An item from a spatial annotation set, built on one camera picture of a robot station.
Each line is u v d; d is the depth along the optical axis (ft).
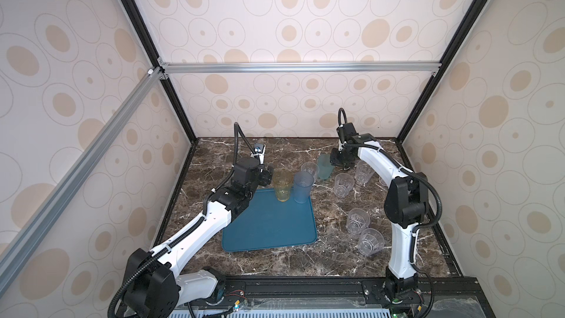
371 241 2.75
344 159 2.73
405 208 1.80
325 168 3.17
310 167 3.39
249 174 1.92
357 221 2.94
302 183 3.15
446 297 2.41
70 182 1.73
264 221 2.97
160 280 1.26
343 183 3.27
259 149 2.20
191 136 3.95
